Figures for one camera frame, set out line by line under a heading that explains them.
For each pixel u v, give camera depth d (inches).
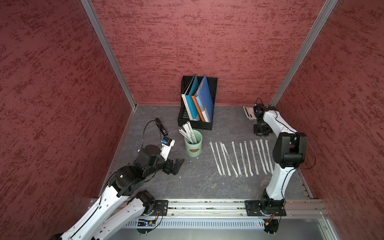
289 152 21.0
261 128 31.7
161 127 42.3
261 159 36.2
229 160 36.1
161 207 29.3
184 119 43.4
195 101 34.5
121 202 17.5
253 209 29.1
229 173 33.9
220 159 36.2
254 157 36.4
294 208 29.8
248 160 36.0
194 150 34.1
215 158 36.3
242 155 36.9
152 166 20.1
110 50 34.5
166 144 22.7
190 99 34.5
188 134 33.7
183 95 33.7
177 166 23.6
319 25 30.5
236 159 36.2
